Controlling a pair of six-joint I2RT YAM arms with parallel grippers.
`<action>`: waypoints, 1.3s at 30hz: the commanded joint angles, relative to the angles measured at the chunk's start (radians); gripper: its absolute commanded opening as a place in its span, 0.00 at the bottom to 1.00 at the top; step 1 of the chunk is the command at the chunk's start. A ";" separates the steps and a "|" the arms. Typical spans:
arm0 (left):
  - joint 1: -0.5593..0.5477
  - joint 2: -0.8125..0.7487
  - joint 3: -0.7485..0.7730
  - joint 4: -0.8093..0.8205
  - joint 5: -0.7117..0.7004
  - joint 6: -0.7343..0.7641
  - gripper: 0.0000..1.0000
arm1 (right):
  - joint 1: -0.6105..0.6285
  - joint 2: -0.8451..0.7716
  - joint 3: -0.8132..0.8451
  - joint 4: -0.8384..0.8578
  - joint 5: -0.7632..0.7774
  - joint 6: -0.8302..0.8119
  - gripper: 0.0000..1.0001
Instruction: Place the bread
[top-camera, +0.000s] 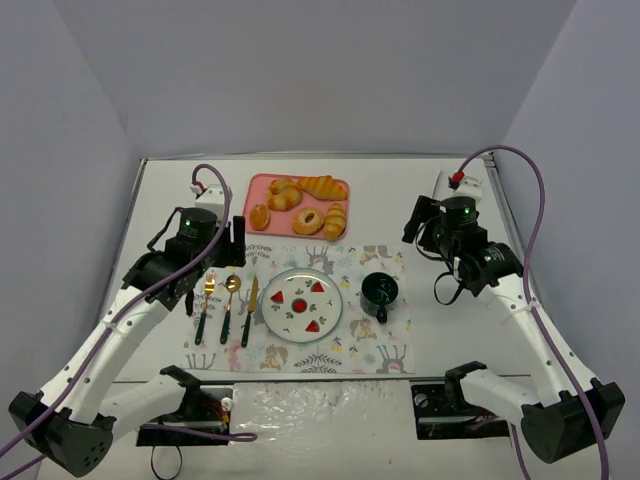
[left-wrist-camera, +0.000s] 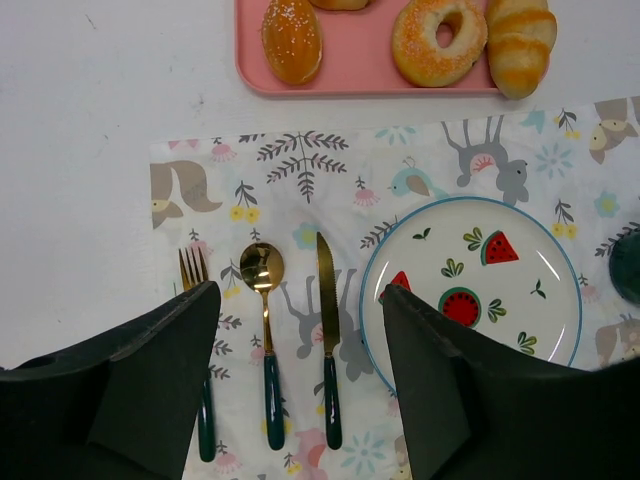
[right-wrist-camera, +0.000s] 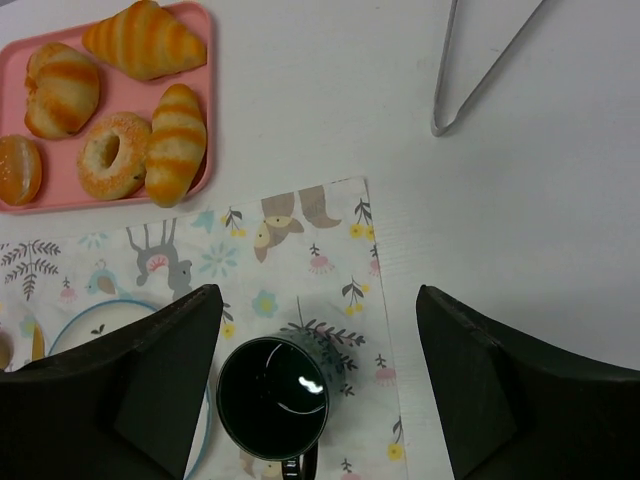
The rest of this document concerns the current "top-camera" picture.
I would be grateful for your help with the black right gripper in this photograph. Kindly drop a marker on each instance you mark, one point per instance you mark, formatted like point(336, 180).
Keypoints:
point(413, 220)

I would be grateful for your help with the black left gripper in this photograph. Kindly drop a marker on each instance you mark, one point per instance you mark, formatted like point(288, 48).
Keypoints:
point(238, 240)

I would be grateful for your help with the small striped bread roll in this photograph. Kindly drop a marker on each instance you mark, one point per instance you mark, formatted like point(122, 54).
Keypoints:
point(335, 222)

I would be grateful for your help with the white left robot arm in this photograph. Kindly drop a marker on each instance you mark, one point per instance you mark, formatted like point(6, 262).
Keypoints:
point(71, 420)

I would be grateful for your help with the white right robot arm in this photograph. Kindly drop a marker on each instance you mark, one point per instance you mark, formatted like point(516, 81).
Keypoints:
point(569, 409)

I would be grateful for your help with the twisted round bread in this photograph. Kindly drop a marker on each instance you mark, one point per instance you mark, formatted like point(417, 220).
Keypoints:
point(283, 194)

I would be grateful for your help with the long striped croissant bread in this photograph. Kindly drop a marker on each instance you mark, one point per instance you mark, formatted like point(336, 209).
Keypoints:
point(323, 188)

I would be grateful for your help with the small orange round bun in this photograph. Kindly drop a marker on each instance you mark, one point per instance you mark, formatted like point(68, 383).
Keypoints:
point(259, 217)

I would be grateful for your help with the pink rectangular tray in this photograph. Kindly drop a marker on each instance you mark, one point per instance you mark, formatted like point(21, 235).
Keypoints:
point(280, 223)

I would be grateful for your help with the dark green mug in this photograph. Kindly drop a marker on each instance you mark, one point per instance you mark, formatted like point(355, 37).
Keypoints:
point(378, 295)

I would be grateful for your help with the white watermelon pattern plate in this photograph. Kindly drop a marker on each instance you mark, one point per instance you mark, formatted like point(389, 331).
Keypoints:
point(301, 305)

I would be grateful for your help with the patterned white placemat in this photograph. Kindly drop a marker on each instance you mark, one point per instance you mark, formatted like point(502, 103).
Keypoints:
point(359, 344)

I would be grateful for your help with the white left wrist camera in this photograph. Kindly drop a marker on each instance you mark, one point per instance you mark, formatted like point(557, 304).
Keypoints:
point(210, 198)

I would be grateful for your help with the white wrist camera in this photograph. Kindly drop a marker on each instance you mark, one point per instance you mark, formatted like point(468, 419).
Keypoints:
point(454, 185)
point(210, 198)

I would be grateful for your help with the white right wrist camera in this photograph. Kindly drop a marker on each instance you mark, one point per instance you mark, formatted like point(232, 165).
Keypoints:
point(454, 185)

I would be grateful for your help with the gold spoon green handle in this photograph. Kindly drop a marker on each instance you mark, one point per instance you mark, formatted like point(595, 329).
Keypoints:
point(232, 285)

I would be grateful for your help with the gold fork green handle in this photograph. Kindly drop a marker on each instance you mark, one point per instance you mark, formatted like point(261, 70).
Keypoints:
point(209, 288)

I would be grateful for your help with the ring donut bread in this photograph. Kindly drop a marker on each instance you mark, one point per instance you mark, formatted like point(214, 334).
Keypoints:
point(308, 221)

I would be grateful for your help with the gold knife green handle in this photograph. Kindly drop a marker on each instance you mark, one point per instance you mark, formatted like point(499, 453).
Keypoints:
point(251, 307)

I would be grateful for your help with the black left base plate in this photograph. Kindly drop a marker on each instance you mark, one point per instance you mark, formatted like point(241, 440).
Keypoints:
point(211, 416)

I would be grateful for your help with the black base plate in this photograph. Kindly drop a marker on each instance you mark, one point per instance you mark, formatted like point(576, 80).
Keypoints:
point(436, 419)
point(211, 416)

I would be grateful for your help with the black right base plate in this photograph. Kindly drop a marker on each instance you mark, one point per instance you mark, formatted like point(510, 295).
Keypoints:
point(436, 419)

